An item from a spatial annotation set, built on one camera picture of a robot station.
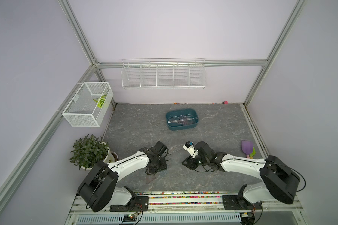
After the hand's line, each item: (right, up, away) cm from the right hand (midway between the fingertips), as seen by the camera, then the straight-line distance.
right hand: (184, 160), depth 84 cm
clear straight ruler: (-1, +24, +25) cm, 35 cm away
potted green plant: (-51, +8, -13) cm, 53 cm away
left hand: (-12, -6, -1) cm, 14 cm away
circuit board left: (-29, -26, -13) cm, 41 cm away
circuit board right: (+32, -26, -12) cm, 43 cm away
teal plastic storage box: (-1, +28, +28) cm, 40 cm away
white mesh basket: (-58, +32, -1) cm, 66 cm away
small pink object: (+40, +40, +40) cm, 69 cm away
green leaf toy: (-49, +36, -3) cm, 61 cm away
